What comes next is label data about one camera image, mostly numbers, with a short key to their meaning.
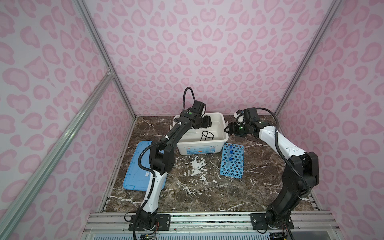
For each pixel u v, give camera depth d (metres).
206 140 1.03
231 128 0.80
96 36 0.77
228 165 0.86
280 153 0.48
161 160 0.58
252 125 0.67
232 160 0.88
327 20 0.73
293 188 0.48
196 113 0.75
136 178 0.89
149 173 0.58
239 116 0.80
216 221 0.75
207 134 0.98
